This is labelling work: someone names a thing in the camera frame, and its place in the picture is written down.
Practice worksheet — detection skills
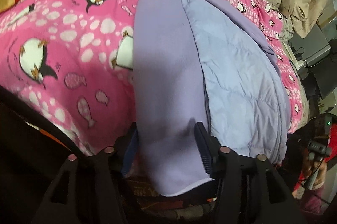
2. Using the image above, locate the lavender quilted jacket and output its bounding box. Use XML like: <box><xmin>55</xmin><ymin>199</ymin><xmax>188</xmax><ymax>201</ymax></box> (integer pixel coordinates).
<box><xmin>133</xmin><ymin>0</ymin><xmax>291</xmax><ymax>197</ymax></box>

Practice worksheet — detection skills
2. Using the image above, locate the right hand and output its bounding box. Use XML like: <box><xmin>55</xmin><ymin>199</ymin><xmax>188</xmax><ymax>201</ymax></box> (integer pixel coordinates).
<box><xmin>302</xmin><ymin>149</ymin><xmax>327</xmax><ymax>190</ymax></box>

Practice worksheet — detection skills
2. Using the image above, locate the grey box on nightstand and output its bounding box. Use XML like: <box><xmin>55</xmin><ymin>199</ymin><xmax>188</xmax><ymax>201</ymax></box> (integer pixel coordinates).
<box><xmin>288</xmin><ymin>25</ymin><xmax>331</xmax><ymax>67</ymax></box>

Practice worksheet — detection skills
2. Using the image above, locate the pink penguin fleece blanket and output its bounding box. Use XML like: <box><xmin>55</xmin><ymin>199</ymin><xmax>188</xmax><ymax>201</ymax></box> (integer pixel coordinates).
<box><xmin>1</xmin><ymin>0</ymin><xmax>300</xmax><ymax>156</ymax></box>

